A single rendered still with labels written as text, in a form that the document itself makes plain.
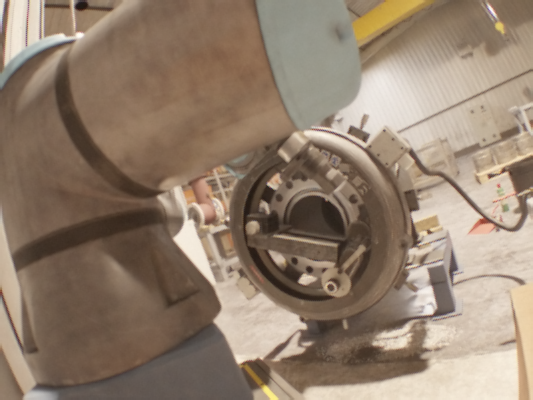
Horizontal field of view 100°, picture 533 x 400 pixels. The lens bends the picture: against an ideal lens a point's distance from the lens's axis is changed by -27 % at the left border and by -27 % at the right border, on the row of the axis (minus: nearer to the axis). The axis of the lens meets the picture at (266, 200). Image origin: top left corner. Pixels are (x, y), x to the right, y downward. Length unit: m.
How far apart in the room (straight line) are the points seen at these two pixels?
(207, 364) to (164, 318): 0.04
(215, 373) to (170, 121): 0.15
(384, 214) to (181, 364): 0.85
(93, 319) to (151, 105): 0.13
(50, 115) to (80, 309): 0.13
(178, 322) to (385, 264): 0.87
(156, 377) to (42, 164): 0.16
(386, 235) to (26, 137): 0.93
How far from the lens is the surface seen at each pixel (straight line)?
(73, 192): 0.22
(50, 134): 0.22
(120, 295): 0.20
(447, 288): 1.40
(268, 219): 1.09
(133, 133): 0.18
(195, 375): 0.20
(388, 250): 1.00
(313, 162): 0.81
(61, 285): 0.22
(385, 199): 0.96
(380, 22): 12.69
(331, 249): 1.04
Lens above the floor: 0.69
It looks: 4 degrees up
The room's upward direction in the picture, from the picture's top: 21 degrees counter-clockwise
